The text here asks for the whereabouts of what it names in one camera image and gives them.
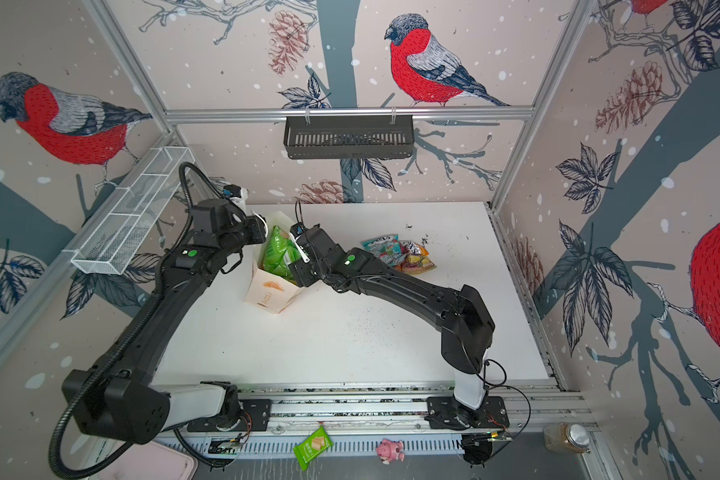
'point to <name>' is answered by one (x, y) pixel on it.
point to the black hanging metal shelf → (317, 137)
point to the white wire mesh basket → (110, 240)
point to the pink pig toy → (390, 450)
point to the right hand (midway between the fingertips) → (299, 266)
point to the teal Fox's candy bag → (387, 248)
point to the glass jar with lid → (566, 437)
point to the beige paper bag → (267, 290)
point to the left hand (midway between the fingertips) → (263, 217)
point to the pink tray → (154, 461)
